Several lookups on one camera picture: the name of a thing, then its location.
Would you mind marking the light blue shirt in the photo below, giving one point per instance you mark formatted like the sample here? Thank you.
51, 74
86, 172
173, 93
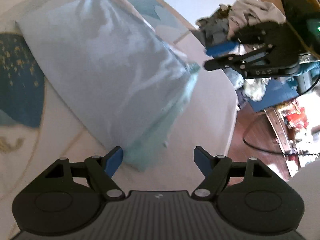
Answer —
100, 67

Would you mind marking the low wooden shelf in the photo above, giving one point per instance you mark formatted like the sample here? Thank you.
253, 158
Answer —
277, 127

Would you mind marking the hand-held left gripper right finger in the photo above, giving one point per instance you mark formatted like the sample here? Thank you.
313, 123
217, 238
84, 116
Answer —
202, 161

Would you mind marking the pile of assorted clothes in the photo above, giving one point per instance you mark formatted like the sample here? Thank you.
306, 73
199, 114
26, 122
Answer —
255, 10

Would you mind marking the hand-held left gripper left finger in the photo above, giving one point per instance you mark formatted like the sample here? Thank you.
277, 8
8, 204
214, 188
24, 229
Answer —
113, 161

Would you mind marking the white sticker-covered cabinet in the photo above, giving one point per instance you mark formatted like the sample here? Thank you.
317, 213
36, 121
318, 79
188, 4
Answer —
195, 2

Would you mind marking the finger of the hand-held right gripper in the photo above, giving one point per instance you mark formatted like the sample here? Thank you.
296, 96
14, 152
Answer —
220, 63
221, 48

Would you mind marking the blue panel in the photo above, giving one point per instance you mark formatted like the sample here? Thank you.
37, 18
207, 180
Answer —
277, 92

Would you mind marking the red cloth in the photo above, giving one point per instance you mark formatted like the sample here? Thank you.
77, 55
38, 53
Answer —
296, 117

